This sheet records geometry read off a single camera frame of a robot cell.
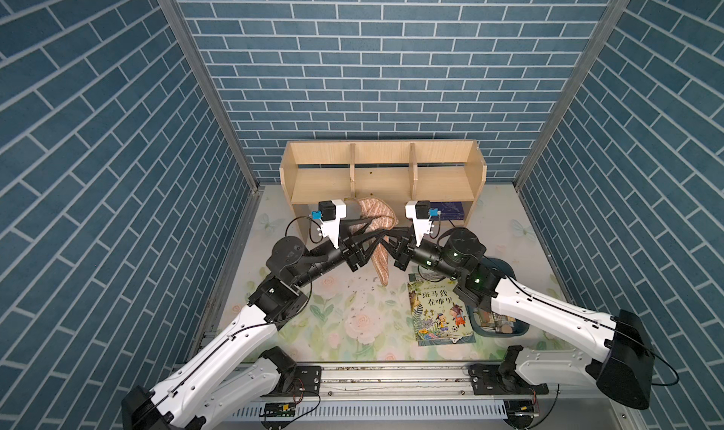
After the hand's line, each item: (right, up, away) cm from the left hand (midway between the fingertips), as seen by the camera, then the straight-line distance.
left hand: (386, 232), depth 59 cm
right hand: (-1, -1, +3) cm, 4 cm away
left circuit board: (-27, -47, +13) cm, 56 cm away
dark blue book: (+23, +4, +35) cm, 42 cm away
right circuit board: (+35, -47, +12) cm, 59 cm away
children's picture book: (+17, -27, +26) cm, 41 cm away
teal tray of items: (+31, -29, +24) cm, 49 cm away
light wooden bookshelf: (-20, +15, +30) cm, 39 cm away
